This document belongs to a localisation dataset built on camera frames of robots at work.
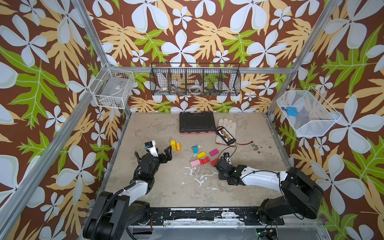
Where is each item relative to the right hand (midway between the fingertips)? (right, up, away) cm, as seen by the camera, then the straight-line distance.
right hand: (221, 171), depth 90 cm
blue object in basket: (+40, +37, -3) cm, 55 cm away
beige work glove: (+11, +28, +21) cm, 37 cm away
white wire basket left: (-65, +50, -4) cm, 82 cm away
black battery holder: (+3, +24, +15) cm, 29 cm away
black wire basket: (-16, +59, +8) cm, 62 cm away
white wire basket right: (+47, +35, -8) cm, 59 cm away
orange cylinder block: (-27, +14, +11) cm, 32 cm away
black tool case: (-17, +30, +18) cm, 39 cm away
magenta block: (-3, +10, +9) cm, 14 cm away
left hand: (-35, +16, -4) cm, 39 cm away
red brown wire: (+15, +15, +14) cm, 25 cm away
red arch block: (-10, +6, +3) cm, 12 cm away
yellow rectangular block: (-12, +9, +6) cm, 16 cm away
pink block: (-16, +5, +3) cm, 17 cm away
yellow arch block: (-31, +15, +12) cm, 37 cm away
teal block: (-16, +12, +11) cm, 23 cm away
